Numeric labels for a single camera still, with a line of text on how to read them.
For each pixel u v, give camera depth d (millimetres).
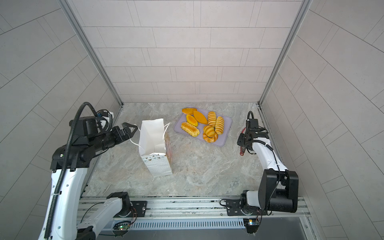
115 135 543
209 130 936
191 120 1020
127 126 563
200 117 1049
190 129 965
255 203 564
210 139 938
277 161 456
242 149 802
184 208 725
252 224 680
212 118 1032
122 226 643
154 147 918
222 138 959
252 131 664
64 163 373
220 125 970
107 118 515
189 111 1055
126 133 557
